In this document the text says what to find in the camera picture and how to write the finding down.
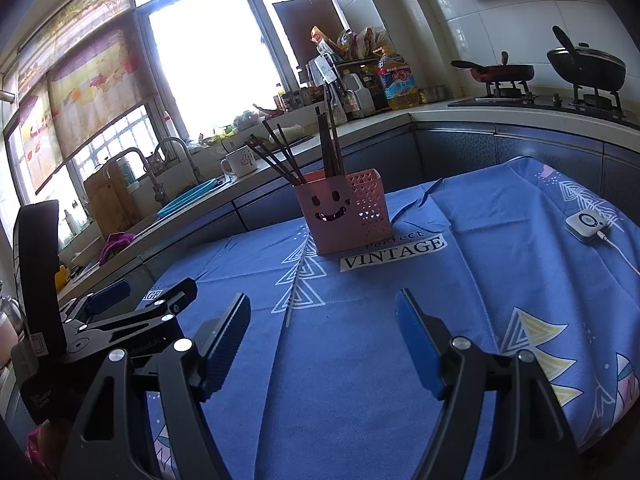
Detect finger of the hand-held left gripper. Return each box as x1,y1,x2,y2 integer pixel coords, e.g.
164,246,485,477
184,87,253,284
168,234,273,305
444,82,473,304
65,277,198,356
59,280,132,323

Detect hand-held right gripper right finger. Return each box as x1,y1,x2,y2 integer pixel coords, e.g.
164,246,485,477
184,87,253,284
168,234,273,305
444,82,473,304
394,287,583,480

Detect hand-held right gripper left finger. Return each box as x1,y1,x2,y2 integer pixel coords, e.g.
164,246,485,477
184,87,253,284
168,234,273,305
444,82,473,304
62,292,252,480

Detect pink plastic utensil holder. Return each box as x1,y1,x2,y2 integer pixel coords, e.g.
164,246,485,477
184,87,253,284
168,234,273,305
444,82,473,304
293,169,393,256

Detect bunch of wooden chopsticks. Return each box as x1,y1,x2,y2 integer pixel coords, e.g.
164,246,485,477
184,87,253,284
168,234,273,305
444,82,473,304
245,105,346,186

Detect person's left forearm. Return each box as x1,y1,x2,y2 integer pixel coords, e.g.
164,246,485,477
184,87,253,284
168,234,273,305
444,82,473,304
25,430,58,480

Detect person's left hand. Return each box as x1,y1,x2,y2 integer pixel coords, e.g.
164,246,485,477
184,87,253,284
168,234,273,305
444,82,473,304
40,417,78,463

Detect magenta cloth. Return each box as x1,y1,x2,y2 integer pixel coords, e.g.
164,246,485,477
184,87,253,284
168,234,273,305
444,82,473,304
98,232,137,267

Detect blue printed tablecloth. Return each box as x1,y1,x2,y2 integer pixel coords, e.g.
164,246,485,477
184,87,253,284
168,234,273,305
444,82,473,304
142,155,640,480

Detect wooden cutting board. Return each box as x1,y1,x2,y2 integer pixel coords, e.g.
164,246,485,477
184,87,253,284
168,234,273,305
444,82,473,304
82,162,136,238

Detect blue plastic tray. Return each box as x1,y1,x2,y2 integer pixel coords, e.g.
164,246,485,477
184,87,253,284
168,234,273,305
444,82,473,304
157,177,218,218

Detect angular steel faucet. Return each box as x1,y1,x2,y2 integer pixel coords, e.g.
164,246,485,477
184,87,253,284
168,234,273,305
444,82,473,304
117,147,166,206

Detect curved steel faucet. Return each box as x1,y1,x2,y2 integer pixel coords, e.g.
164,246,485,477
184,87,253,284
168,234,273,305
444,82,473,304
152,136,203,186

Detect narrow fruit print blind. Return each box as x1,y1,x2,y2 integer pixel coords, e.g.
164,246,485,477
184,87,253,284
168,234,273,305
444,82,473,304
5,80,66,196

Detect white enamel mug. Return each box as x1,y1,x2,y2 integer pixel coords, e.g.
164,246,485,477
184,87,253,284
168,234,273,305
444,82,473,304
221,146,257,178

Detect wide fruit print blind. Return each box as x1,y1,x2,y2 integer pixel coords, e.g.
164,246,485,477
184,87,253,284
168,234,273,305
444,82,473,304
47,25,161,161

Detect bag of garlic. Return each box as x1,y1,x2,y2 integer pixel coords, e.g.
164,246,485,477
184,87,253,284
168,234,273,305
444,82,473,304
232,110,266,131

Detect white lumpy bundle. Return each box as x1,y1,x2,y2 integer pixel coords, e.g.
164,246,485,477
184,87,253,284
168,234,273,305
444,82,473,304
272,124,307,142

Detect row of seasoning jars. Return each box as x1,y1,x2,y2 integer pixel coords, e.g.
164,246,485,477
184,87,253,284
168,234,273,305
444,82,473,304
272,87,321,112

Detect kitchen window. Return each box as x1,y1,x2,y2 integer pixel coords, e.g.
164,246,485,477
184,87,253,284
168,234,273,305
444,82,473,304
131,0,326,153

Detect yellow cooking oil bottle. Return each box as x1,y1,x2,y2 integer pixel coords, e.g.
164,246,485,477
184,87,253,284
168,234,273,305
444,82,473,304
376,52,420,111

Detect black metal spice rack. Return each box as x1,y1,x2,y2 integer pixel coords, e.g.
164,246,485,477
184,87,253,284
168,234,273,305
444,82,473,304
336,57,381,113

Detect palm print window blind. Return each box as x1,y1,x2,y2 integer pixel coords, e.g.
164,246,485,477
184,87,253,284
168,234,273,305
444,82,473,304
17,0,136,96

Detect black gas stove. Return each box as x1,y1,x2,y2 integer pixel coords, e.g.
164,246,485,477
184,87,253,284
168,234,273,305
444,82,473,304
447,80,640,126

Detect knife rack with cleavers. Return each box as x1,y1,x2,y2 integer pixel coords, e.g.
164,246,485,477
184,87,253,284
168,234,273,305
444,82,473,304
306,52,348,123

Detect red frying pan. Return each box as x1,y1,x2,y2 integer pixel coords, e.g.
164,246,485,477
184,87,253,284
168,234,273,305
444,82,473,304
450,51,536,83

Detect pile of snack packets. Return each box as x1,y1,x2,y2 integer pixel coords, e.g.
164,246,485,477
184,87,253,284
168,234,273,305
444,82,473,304
309,25,393,61

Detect brown cardboard sheet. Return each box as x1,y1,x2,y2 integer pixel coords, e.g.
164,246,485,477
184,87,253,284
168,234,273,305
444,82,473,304
272,0,349,68

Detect black wok with lid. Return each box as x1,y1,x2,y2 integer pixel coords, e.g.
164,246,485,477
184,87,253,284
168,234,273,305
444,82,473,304
546,25,627,92

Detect white cable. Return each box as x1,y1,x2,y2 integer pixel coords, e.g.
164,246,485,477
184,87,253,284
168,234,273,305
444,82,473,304
602,232,640,277

